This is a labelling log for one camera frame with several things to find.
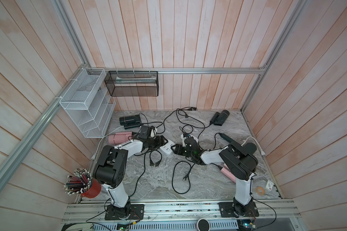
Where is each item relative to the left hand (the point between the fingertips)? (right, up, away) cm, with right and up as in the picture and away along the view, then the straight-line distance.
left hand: (164, 144), depth 94 cm
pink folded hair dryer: (-30, +4, +1) cm, 31 cm away
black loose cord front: (+13, -19, -11) cm, 25 cm away
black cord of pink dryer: (-14, -17, -7) cm, 23 cm away
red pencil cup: (-42, -16, -22) cm, 50 cm away
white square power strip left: (+1, -3, +1) cm, 3 cm away
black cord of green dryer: (-2, +14, +16) cm, 22 cm away
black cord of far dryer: (+24, +27, +28) cm, 46 cm away
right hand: (+6, -3, +2) cm, 6 cm away
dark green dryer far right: (+42, +18, +16) cm, 48 cm away
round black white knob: (+20, -34, -29) cm, 48 cm away
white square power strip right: (+12, +5, -8) cm, 15 cm away
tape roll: (+56, -25, -13) cm, 62 cm away
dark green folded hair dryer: (-27, +15, +13) cm, 33 cm away
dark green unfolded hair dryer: (+57, -3, +1) cm, 57 cm away
